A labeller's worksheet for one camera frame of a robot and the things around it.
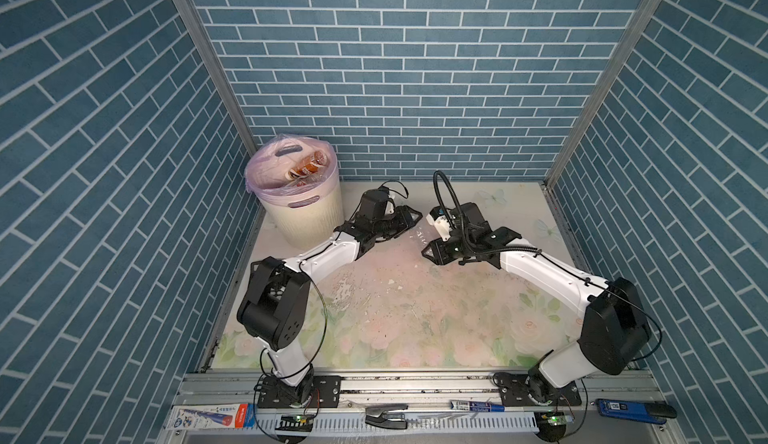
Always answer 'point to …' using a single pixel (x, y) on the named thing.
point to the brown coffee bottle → (307, 166)
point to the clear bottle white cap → (444, 232)
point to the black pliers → (387, 416)
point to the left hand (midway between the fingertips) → (420, 218)
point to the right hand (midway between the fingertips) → (425, 246)
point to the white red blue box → (211, 416)
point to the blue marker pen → (472, 406)
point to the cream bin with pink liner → (302, 213)
